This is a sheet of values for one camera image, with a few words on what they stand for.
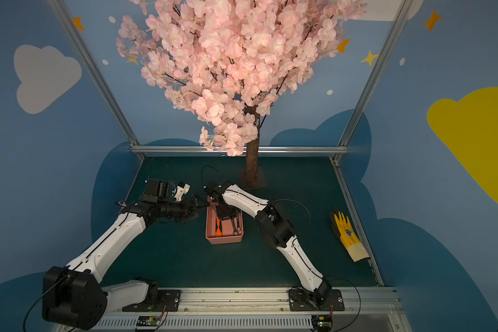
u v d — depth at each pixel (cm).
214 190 74
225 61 52
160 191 65
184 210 70
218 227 93
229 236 88
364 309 73
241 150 49
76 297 40
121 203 101
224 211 86
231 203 69
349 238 88
